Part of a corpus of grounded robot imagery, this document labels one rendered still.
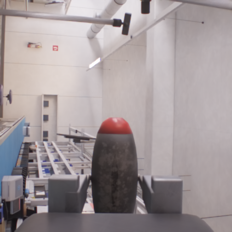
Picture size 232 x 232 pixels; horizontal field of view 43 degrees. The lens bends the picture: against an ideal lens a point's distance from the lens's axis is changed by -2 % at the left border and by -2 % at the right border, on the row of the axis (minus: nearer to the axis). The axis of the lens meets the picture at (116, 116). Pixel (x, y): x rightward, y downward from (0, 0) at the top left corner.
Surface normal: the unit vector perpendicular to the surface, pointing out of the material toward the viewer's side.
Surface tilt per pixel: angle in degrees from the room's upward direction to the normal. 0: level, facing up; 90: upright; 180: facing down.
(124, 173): 83
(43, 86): 90
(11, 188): 40
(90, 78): 90
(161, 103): 90
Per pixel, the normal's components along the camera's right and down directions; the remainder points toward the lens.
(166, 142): 0.27, 0.02
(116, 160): 0.07, -0.14
